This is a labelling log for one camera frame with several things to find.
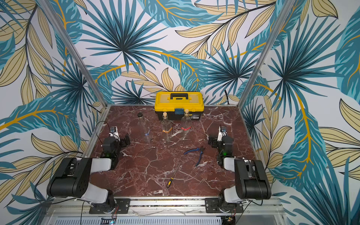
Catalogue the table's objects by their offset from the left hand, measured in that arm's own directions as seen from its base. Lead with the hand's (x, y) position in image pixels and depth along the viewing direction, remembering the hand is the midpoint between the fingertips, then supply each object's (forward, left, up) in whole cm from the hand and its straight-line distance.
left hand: (120, 135), depth 92 cm
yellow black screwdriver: (-27, -34, -6) cm, 44 cm away
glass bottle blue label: (+1, -18, -5) cm, 18 cm away
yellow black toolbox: (+20, -35, +10) cm, 42 cm away
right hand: (+2, -65, +1) cm, 65 cm away
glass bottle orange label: (+1, -31, +7) cm, 32 cm away
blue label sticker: (+1, -18, +2) cm, 19 cm away
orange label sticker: (0, -31, +6) cm, 32 cm away
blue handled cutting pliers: (-6, -54, -6) cm, 54 cm away
